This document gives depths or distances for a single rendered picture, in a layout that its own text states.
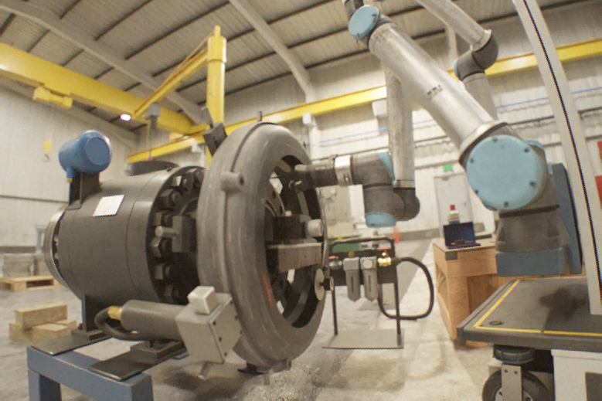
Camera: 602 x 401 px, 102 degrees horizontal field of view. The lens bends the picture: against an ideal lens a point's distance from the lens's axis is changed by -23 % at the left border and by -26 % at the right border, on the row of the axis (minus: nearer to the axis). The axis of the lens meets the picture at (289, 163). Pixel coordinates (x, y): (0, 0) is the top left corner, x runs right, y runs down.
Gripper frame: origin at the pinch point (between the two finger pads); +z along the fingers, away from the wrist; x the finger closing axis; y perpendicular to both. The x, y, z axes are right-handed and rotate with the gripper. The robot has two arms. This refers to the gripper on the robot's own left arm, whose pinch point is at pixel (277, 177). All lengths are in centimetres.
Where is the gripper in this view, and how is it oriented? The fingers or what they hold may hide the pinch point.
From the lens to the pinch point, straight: 102.5
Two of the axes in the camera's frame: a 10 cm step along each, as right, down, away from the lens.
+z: -9.3, 1.4, 3.4
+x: 2.8, 8.7, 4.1
